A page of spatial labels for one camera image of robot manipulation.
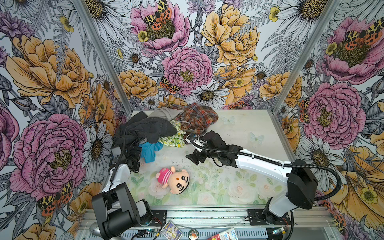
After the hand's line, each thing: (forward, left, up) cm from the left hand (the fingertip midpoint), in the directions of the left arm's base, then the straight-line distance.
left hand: (142, 156), depth 89 cm
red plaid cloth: (+29, -31, 0) cm, 43 cm away
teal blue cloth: (+5, -2, -2) cm, 6 cm away
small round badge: (-37, -30, -6) cm, 48 cm away
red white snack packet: (-38, -46, -3) cm, 59 cm away
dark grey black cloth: (+17, +2, +4) cm, 18 cm away
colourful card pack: (-36, -19, -4) cm, 41 cm away
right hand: (-4, -30, +10) cm, 32 cm away
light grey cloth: (+33, -11, +2) cm, 35 cm away
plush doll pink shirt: (-16, -21, +2) cm, 26 cm away
